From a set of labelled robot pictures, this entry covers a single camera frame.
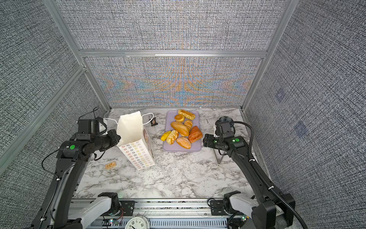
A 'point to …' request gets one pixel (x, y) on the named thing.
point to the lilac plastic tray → (169, 118)
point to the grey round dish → (226, 118)
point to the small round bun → (179, 118)
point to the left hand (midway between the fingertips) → (121, 135)
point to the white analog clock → (138, 222)
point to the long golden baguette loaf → (180, 128)
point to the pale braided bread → (172, 137)
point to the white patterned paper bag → (134, 141)
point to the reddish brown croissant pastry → (195, 134)
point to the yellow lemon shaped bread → (165, 136)
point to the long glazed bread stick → (187, 114)
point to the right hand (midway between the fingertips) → (209, 140)
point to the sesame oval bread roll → (184, 142)
